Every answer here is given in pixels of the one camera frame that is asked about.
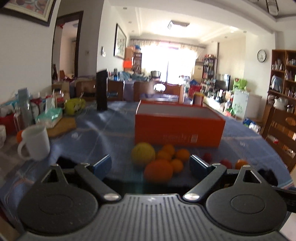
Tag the small tangerine right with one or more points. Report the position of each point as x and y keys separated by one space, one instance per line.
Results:
x=182 y=155

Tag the black television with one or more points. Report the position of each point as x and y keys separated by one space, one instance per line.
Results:
x=223 y=82

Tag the small tangerine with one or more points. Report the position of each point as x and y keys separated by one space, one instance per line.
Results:
x=177 y=166
x=163 y=155
x=170 y=149
x=182 y=155

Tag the small tangerine front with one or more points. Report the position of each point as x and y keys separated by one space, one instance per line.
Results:
x=177 y=166

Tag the red canister yellow lid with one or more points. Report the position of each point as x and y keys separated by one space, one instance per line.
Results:
x=198 y=99

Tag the tissue pack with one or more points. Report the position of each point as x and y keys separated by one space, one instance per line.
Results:
x=50 y=118

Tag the green panda mug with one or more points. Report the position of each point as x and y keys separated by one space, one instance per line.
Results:
x=74 y=106

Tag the wooden chair near shelf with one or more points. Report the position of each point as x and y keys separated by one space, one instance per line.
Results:
x=279 y=132

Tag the red cherry tomato right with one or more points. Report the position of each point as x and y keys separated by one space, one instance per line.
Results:
x=226 y=163

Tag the white ceramic mug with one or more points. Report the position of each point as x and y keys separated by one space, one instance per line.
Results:
x=35 y=144

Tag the ceiling lamp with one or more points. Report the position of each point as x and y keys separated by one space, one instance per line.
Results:
x=177 y=24

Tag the small tangerine back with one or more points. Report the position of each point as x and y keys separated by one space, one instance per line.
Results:
x=170 y=149

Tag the black thermos bottle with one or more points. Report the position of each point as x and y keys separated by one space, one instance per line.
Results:
x=101 y=90

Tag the round wall clock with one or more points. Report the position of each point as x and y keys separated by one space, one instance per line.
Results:
x=261 y=56

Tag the wooden chair right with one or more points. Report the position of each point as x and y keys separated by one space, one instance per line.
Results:
x=159 y=91

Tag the large orange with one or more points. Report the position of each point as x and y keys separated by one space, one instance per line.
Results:
x=158 y=171

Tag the white mini fridge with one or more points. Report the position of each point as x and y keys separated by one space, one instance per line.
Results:
x=245 y=104

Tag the framed picture top left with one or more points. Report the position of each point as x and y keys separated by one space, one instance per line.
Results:
x=36 y=11

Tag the small tangerine middle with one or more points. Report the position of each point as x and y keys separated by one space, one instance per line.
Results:
x=163 y=155

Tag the tangerine far right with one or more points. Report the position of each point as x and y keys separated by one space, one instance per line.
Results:
x=240 y=163

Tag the clear plastic bottle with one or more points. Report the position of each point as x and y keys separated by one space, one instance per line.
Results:
x=23 y=116

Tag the large yellow citrus fruit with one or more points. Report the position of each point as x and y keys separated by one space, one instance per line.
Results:
x=143 y=154

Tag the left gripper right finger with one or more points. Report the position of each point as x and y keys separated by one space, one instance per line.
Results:
x=250 y=205

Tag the orange cardboard box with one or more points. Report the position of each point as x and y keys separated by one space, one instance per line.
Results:
x=160 y=123

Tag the blue plaid tablecloth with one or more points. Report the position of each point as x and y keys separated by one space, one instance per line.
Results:
x=112 y=132

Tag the wooden display shelf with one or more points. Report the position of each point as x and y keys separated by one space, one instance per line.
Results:
x=281 y=81

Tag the wooden cutting board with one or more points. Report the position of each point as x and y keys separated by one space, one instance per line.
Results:
x=65 y=125

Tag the red cherry tomato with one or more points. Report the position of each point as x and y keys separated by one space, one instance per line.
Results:
x=207 y=157
x=226 y=163

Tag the framed painting far wall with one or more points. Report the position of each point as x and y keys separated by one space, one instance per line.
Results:
x=119 y=43

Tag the wooden chair left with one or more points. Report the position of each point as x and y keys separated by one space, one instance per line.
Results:
x=86 y=89

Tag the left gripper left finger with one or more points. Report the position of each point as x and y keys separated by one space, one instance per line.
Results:
x=66 y=198

